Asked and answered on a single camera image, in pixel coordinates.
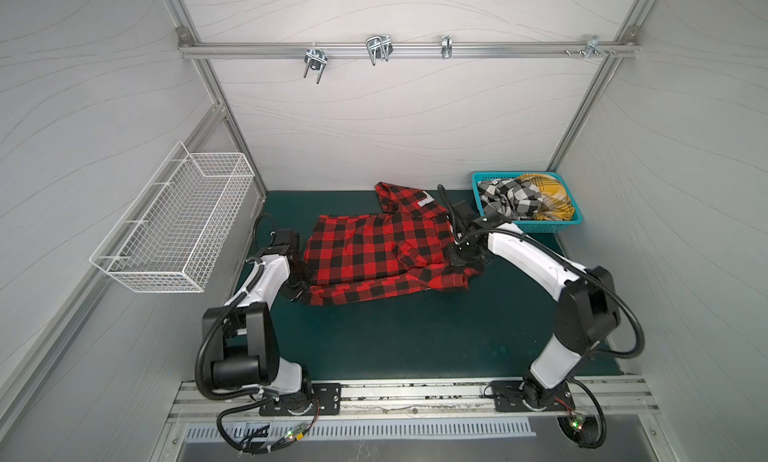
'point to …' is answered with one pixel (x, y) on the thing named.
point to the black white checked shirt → (510, 196)
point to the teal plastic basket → (554, 226)
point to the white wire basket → (183, 229)
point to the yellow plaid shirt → (556, 204)
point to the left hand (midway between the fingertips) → (313, 279)
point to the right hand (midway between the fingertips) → (462, 252)
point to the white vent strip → (268, 434)
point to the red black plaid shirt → (405, 246)
